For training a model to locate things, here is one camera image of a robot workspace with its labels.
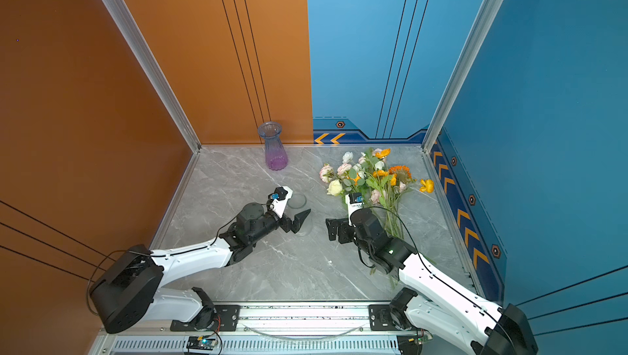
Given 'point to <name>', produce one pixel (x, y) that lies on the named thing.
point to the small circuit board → (201, 343)
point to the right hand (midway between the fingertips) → (336, 220)
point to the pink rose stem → (326, 173)
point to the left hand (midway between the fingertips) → (300, 200)
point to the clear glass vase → (297, 205)
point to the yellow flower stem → (428, 186)
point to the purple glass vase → (275, 152)
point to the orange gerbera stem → (402, 173)
